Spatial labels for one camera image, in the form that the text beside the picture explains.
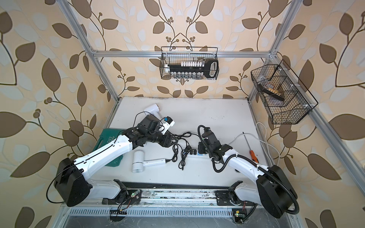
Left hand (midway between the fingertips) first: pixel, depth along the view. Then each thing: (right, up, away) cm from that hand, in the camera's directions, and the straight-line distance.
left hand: (173, 137), depth 77 cm
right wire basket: (+63, +16, -5) cm, 65 cm away
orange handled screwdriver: (+49, -13, +12) cm, 52 cm away
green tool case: (-46, -2, +17) cm, 49 cm away
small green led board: (-19, -29, -3) cm, 35 cm away
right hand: (+16, -7, +10) cm, 20 cm away
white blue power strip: (+13, -12, +10) cm, 20 cm away
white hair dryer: (-20, -15, +4) cm, 26 cm away
